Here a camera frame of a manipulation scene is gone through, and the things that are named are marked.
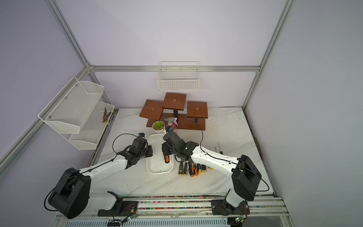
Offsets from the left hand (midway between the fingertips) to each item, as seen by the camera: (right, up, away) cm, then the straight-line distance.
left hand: (150, 150), depth 91 cm
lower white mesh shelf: (-40, +13, +2) cm, 42 cm away
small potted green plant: (+4, +15, +8) cm, 17 cm away
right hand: (+12, +4, -9) cm, 15 cm away
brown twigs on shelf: (-33, +23, +8) cm, 41 cm away
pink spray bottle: (+14, +18, +4) cm, 23 cm away
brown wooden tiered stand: (+15, +29, +2) cm, 33 cm away
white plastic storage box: (+4, -9, -2) cm, 10 cm away
